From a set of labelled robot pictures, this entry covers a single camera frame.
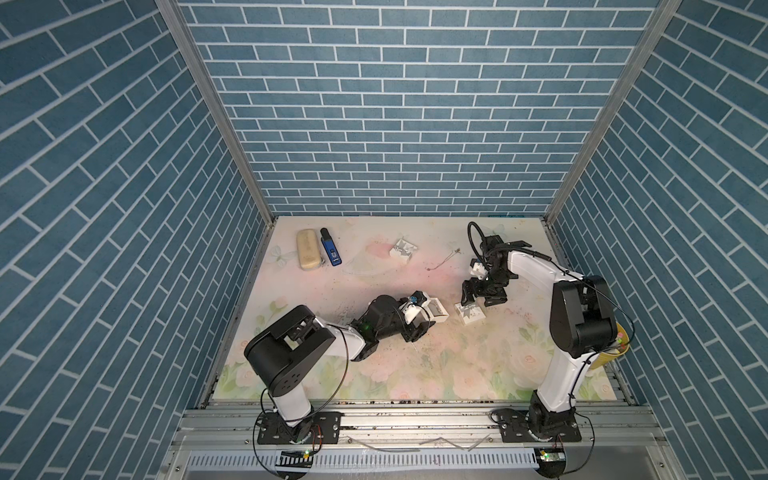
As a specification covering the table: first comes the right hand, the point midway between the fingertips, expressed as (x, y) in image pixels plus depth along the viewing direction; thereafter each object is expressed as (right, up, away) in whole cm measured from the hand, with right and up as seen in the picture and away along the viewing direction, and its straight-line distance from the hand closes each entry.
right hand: (476, 303), depth 93 cm
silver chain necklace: (-3, +16, +19) cm, 25 cm away
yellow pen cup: (+31, -7, -20) cm, 37 cm away
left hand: (-14, -3, -7) cm, 16 cm away
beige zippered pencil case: (-57, +17, +13) cm, 61 cm away
